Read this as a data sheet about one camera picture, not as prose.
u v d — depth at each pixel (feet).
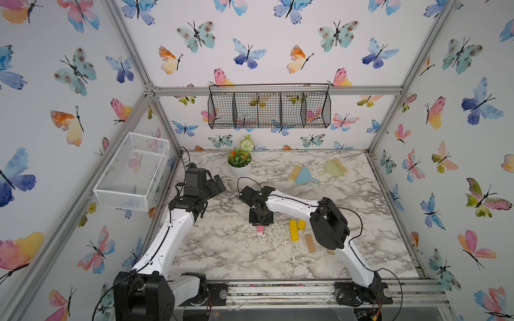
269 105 3.22
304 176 3.62
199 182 2.01
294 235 2.85
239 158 3.14
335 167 3.73
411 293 2.48
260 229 2.94
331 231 1.82
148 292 1.26
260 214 2.53
